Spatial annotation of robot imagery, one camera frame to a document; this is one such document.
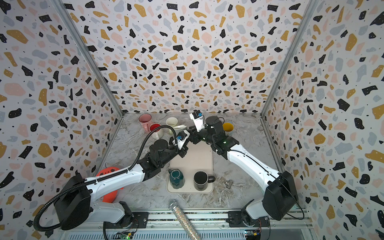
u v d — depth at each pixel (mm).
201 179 781
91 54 873
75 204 406
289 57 890
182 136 625
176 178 765
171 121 1061
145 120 1069
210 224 732
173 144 669
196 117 650
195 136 665
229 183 849
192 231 696
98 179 460
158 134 1019
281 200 413
